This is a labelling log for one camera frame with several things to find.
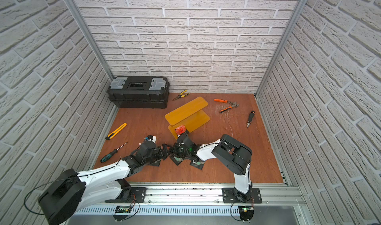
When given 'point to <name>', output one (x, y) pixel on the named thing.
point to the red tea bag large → (180, 130)
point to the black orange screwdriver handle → (251, 116)
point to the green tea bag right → (199, 165)
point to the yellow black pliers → (180, 95)
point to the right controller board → (246, 212)
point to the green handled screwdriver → (114, 151)
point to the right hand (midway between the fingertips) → (169, 151)
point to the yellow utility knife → (116, 131)
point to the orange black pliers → (233, 104)
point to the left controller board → (122, 209)
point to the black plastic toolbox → (139, 91)
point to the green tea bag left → (178, 159)
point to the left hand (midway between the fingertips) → (169, 148)
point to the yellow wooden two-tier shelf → (190, 115)
